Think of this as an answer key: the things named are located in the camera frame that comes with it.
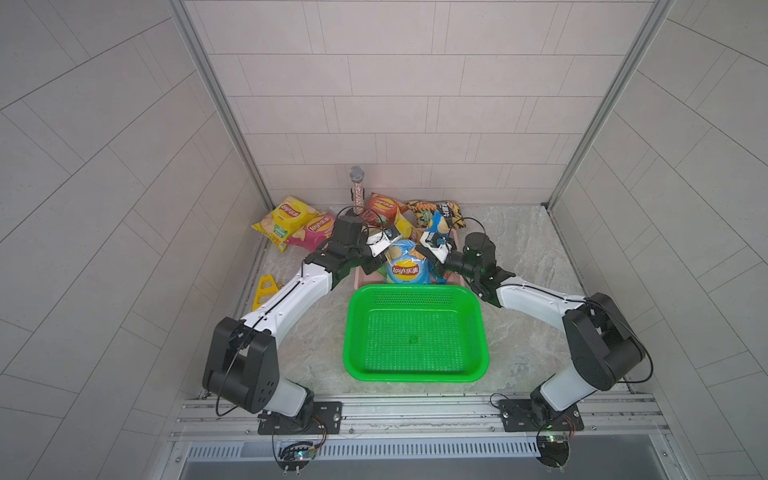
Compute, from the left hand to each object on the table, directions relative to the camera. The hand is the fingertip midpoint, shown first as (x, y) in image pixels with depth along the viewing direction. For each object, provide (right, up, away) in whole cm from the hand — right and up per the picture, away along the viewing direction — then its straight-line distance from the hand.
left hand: (385, 241), depth 85 cm
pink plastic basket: (+20, -12, +10) cm, 25 cm away
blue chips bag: (+16, +5, +5) cm, 17 cm away
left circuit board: (-19, -46, -20) cm, 54 cm away
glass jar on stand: (-10, +16, +11) cm, 22 cm away
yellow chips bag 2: (-35, +8, +21) cm, 42 cm away
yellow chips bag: (+5, +4, +7) cm, 10 cm away
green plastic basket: (+9, -26, +1) cm, 28 cm away
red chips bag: (-2, +10, +21) cm, 24 cm away
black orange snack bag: (+12, +10, +20) cm, 26 cm away
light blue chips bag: (+6, -6, -4) cm, 9 cm away
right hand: (+10, -1, -1) cm, 10 cm away
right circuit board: (+40, -48, -17) cm, 64 cm away
